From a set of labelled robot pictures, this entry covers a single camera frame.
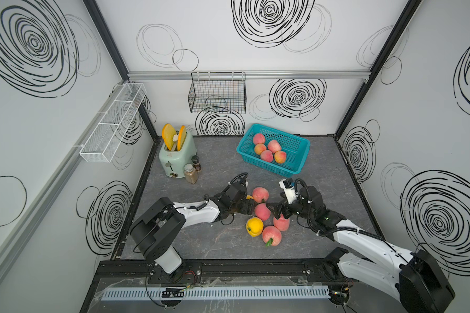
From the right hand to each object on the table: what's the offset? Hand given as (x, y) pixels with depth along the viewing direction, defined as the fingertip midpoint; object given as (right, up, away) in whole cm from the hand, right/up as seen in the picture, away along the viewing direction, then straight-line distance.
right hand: (275, 200), depth 81 cm
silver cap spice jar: (-39, +10, +13) cm, 42 cm away
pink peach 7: (0, +18, +23) cm, 30 cm away
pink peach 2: (-5, -6, +2) cm, 8 cm away
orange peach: (-4, +23, +27) cm, 35 cm away
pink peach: (-6, +1, +7) cm, 9 cm away
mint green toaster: (-47, +16, +12) cm, 51 cm away
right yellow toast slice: (-43, +27, +10) cm, 52 cm away
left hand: (-11, -3, +8) cm, 14 cm away
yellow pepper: (-11, -1, +8) cm, 13 cm away
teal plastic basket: (+18, +22, +30) cm, 41 cm away
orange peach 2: (+7, +18, +24) cm, 31 cm away
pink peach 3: (+3, -10, -1) cm, 10 cm away
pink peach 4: (-1, -12, -4) cm, 13 cm away
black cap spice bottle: (-37, +15, +17) cm, 43 cm away
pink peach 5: (-4, +28, +30) cm, 42 cm away
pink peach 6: (+4, +24, +27) cm, 36 cm away
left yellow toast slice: (-49, +29, +13) cm, 59 cm away
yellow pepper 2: (-9, -10, -2) cm, 14 cm away
